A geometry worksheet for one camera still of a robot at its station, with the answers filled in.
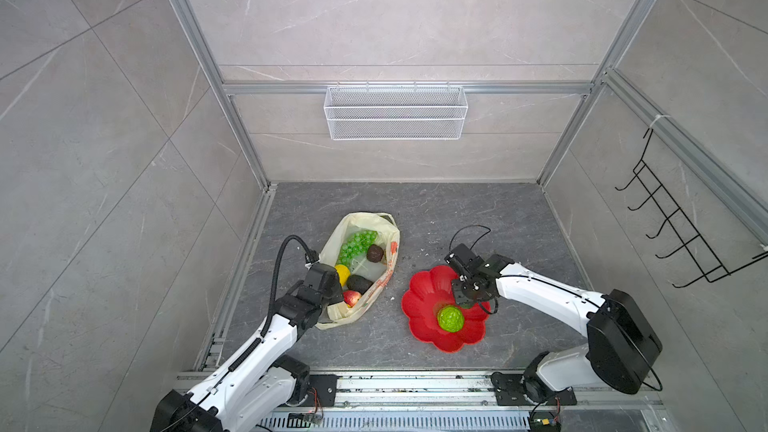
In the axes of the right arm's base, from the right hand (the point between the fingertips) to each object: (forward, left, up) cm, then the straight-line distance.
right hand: (461, 291), depth 87 cm
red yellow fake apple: (-2, +33, +2) cm, 33 cm away
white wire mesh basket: (+53, +19, +26) cm, 62 cm away
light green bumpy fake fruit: (-9, +5, +2) cm, 10 cm away
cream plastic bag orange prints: (+16, +39, +10) cm, 43 cm away
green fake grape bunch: (+16, +32, +1) cm, 36 cm away
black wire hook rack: (-2, -47, +27) cm, 54 cm away
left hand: (+3, +38, +5) cm, 38 cm away
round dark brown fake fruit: (+14, +26, 0) cm, 29 cm away
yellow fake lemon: (+6, +35, +2) cm, 36 cm away
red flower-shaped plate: (+2, +9, -3) cm, 10 cm away
